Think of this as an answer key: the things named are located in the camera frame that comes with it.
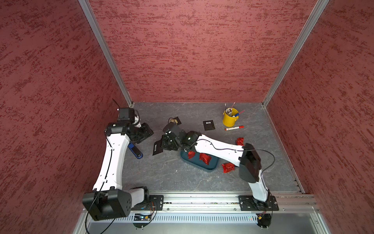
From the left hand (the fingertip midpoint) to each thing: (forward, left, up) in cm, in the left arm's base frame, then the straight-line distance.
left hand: (150, 137), depth 75 cm
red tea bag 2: (-4, -31, -17) cm, 35 cm away
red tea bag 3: (+9, -55, -19) cm, 59 cm away
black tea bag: (-2, -3, -6) cm, 7 cm away
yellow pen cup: (+25, -50, -11) cm, 56 cm away
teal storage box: (-6, -26, -20) cm, 33 cm away
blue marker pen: (+1, +13, -20) cm, 24 cm away
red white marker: (+21, -54, -21) cm, 62 cm away
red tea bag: (-1, -22, -19) cm, 29 cm away
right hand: (-3, -5, -5) cm, 7 cm away
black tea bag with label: (+24, -35, -21) cm, 48 cm away
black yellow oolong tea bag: (+28, -10, -21) cm, 37 cm away
